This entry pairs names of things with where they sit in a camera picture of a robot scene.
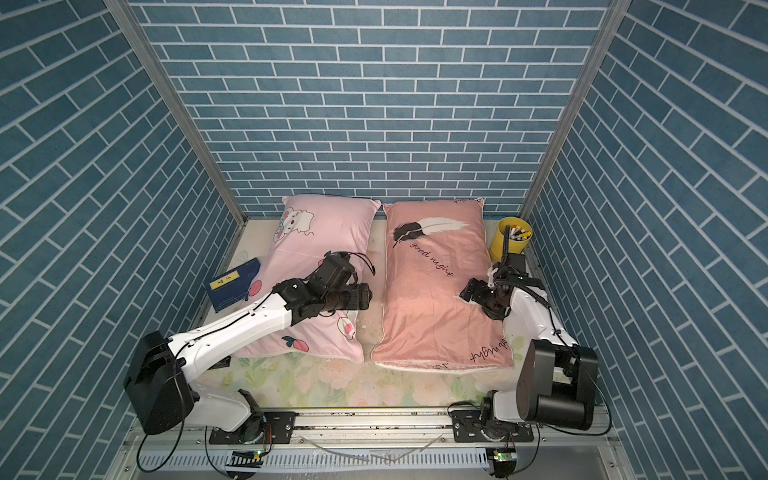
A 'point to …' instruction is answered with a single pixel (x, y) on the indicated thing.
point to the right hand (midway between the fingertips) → (475, 300)
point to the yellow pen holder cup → (520, 234)
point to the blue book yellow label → (232, 287)
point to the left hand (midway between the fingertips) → (370, 298)
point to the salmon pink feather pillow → (432, 249)
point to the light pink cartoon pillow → (307, 227)
